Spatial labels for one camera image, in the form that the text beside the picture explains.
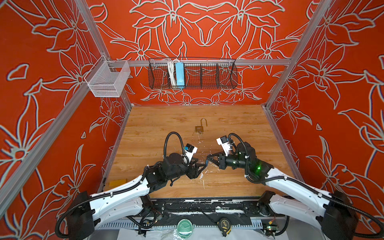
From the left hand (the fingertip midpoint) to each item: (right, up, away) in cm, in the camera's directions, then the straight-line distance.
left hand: (202, 163), depth 70 cm
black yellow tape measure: (+10, -28, -4) cm, 30 cm away
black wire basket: (-1, +52, +27) cm, 58 cm away
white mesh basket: (-60, +47, +23) cm, 79 cm away
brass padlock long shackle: (+6, +19, +39) cm, 44 cm away
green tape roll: (-9, -29, -3) cm, 31 cm away
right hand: (+2, +2, 0) cm, 2 cm away
